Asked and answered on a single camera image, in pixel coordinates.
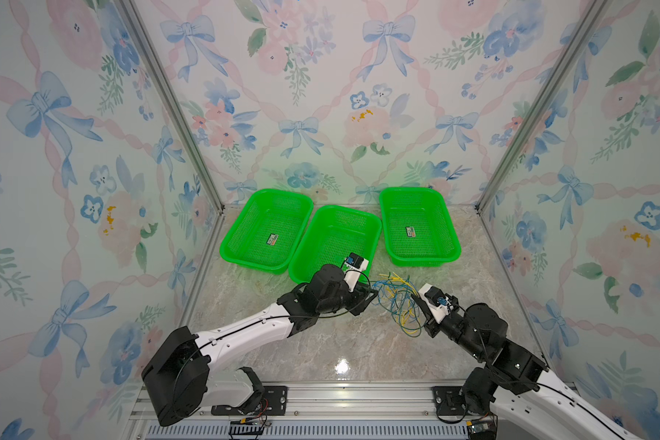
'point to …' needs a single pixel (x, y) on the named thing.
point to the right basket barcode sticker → (411, 231)
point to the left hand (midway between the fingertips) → (375, 289)
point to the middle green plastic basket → (334, 234)
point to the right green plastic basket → (419, 226)
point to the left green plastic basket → (268, 232)
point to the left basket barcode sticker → (272, 239)
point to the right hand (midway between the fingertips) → (418, 292)
